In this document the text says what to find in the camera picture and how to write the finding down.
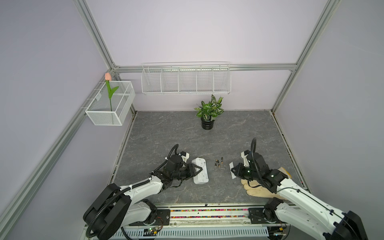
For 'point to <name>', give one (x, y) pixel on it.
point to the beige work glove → (255, 188)
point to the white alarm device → (202, 177)
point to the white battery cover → (231, 166)
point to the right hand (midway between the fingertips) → (230, 168)
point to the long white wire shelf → (186, 78)
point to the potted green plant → (209, 111)
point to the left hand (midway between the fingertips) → (200, 171)
